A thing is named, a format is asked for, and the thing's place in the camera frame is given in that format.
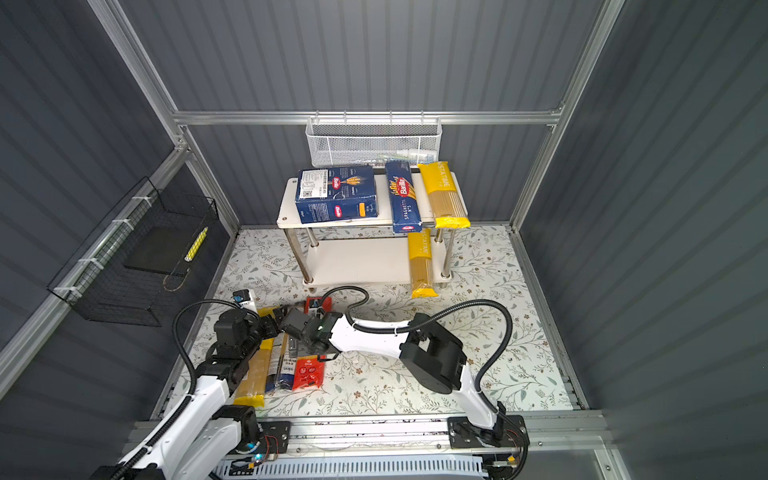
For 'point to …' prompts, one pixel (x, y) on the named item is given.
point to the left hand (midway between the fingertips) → (269, 310)
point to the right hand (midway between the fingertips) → (309, 348)
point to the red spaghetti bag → (309, 370)
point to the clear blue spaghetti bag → (282, 364)
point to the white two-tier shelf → (359, 251)
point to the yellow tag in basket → (196, 245)
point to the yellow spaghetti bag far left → (251, 391)
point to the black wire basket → (151, 242)
